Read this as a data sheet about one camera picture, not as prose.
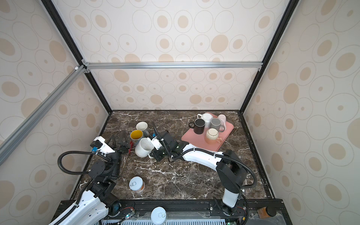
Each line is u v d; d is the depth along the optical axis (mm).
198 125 984
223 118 1022
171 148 626
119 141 603
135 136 907
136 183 774
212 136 938
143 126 1000
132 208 734
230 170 452
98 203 531
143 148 766
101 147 562
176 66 931
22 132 554
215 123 972
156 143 715
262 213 689
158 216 672
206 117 1054
